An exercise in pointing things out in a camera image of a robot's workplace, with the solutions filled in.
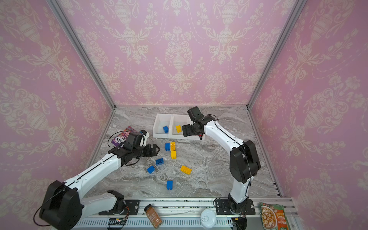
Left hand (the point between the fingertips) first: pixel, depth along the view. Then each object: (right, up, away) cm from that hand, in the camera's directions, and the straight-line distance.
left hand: (155, 150), depth 85 cm
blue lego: (+4, +11, +18) cm, 22 cm away
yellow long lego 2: (+18, -12, +3) cm, 22 cm away
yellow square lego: (+10, -4, +7) cm, 13 cm away
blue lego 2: (+6, 0, +10) cm, 12 cm away
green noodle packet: (+62, -31, -14) cm, 71 cm away
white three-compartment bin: (+7, +14, +15) cm, 22 cm away
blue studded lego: (+2, -8, +3) cm, 9 cm away
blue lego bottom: (+9, -19, -3) cm, 21 cm away
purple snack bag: (-27, +4, +12) cm, 30 cm away
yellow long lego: (+10, 0, +12) cm, 16 cm away
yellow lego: (+13, +12, +18) cm, 25 cm away
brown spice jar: (+3, -28, -16) cm, 32 cm away
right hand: (+22, +11, +4) cm, 25 cm away
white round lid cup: (+29, -28, -18) cm, 44 cm away
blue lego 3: (-3, -12, +3) cm, 13 cm away
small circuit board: (-17, -34, -12) cm, 40 cm away
